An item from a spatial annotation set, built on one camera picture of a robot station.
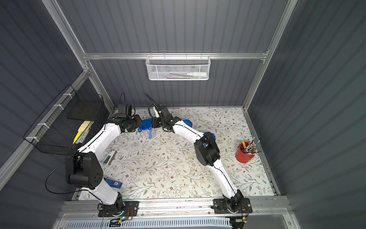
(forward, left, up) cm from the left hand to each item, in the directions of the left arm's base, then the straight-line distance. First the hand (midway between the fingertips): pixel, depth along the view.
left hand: (143, 121), depth 89 cm
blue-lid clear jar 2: (-20, -38, +16) cm, 46 cm away
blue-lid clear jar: (-2, -1, -4) cm, 5 cm away
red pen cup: (-20, -60, -3) cm, 64 cm away
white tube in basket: (+26, -35, +18) cm, 47 cm away
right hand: (+3, -5, -3) cm, 6 cm away
